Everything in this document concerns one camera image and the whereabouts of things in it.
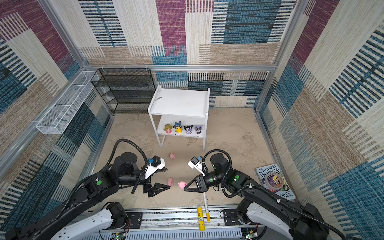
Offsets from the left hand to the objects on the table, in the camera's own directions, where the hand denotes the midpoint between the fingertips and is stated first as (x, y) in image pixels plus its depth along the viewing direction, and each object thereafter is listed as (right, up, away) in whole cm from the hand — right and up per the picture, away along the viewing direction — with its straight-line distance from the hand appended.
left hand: (167, 176), depth 65 cm
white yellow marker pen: (+18, -22, +11) cm, 31 cm away
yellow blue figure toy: (+3, +21, +20) cm, 29 cm away
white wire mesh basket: (-53, +24, +7) cm, 59 cm away
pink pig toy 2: (-2, -9, +18) cm, 21 cm away
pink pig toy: (-2, +3, +29) cm, 29 cm away
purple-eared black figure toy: (+14, +19, +18) cm, 30 cm away
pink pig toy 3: (+6, -4, +1) cm, 7 cm away
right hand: (+9, -7, +1) cm, 11 cm away
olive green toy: (-3, +20, +20) cm, 29 cm away
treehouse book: (+60, -13, +15) cm, 63 cm away
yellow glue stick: (+15, -23, +7) cm, 28 cm away
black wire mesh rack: (-39, +47, +46) cm, 76 cm away
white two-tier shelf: (+4, +28, +9) cm, 30 cm away
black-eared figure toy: (+8, +19, +18) cm, 28 cm away
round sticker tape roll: (+56, -9, +18) cm, 59 cm away
